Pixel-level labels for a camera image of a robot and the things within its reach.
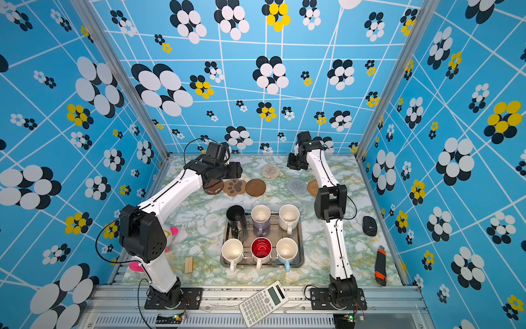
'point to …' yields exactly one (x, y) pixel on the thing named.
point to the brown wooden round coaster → (255, 187)
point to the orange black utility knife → (380, 273)
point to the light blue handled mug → (286, 250)
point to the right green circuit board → (355, 317)
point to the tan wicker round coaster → (313, 187)
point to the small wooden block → (188, 264)
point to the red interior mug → (261, 248)
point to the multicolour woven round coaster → (270, 171)
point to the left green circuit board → (174, 319)
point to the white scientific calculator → (262, 303)
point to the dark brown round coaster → (214, 186)
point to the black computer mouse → (369, 225)
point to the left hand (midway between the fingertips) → (239, 168)
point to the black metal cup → (236, 216)
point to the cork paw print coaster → (234, 187)
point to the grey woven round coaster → (296, 186)
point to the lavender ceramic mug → (261, 216)
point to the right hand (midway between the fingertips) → (292, 165)
